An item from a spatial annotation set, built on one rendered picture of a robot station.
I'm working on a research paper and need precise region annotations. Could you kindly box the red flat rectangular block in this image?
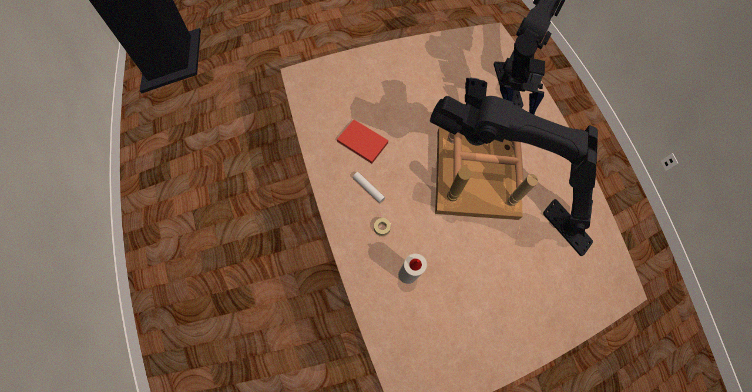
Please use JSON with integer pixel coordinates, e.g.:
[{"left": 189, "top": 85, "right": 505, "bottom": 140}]
[{"left": 337, "top": 120, "right": 388, "bottom": 164}]

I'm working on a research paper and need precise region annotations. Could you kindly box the white cylinder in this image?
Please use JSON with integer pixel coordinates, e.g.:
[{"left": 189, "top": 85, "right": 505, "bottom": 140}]
[{"left": 353, "top": 172, "right": 385, "bottom": 203}]

